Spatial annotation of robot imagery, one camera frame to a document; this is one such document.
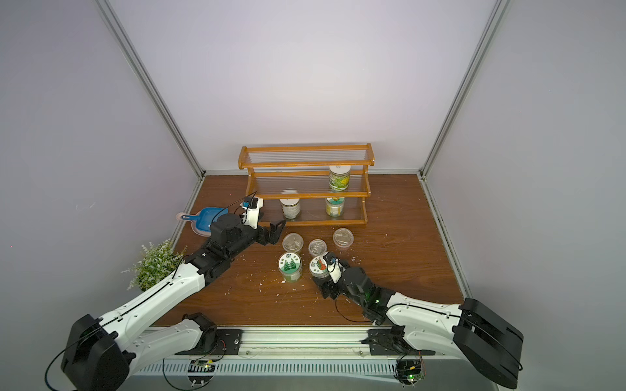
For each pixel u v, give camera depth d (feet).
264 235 2.24
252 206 2.15
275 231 2.28
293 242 2.94
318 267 2.57
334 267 2.21
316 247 2.87
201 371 2.35
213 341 2.24
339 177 2.92
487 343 1.35
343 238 2.97
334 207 3.20
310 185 3.12
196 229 3.24
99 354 1.25
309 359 2.33
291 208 3.16
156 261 2.37
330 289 2.33
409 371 2.24
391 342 2.11
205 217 3.40
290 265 2.66
